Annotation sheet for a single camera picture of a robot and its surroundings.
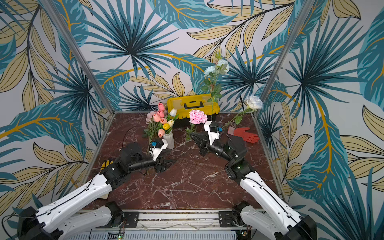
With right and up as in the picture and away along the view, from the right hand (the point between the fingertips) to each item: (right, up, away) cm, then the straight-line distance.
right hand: (190, 133), depth 62 cm
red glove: (+36, -1, +44) cm, 57 cm away
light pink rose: (-30, +9, +42) cm, 52 cm away
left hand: (-8, -11, +7) cm, 16 cm away
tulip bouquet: (-16, +5, +12) cm, 21 cm away
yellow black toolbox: (-5, +18, +38) cm, 42 cm away
